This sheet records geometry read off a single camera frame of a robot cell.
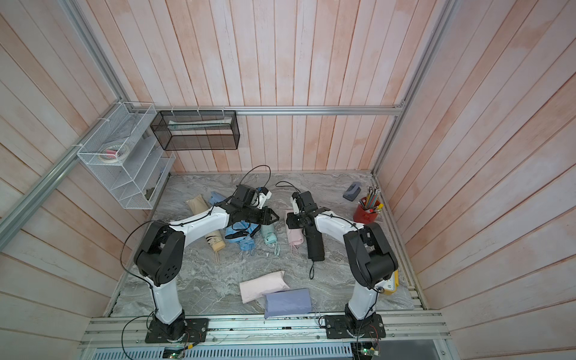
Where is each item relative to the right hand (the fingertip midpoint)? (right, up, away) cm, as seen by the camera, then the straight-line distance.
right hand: (290, 219), depth 96 cm
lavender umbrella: (-1, -27, -19) cm, 33 cm away
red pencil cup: (+32, +4, -4) cm, 32 cm away
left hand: (-7, 0, -6) cm, 9 cm away
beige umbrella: (-31, -9, -5) cm, 33 cm away
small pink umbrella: (+2, -7, -4) cm, 8 cm away
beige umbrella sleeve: (-44, +6, +8) cm, 45 cm away
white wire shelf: (-55, +16, -18) cm, 60 cm away
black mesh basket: (-42, +40, +2) cm, 58 cm away
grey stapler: (+31, +12, +11) cm, 35 cm away
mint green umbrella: (-9, -7, -4) cm, 12 cm away
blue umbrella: (-20, -5, -6) cm, 21 cm away
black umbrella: (+11, -11, -4) cm, 16 cm away
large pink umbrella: (-13, -23, -16) cm, 31 cm away
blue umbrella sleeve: (-36, +9, +8) cm, 38 cm away
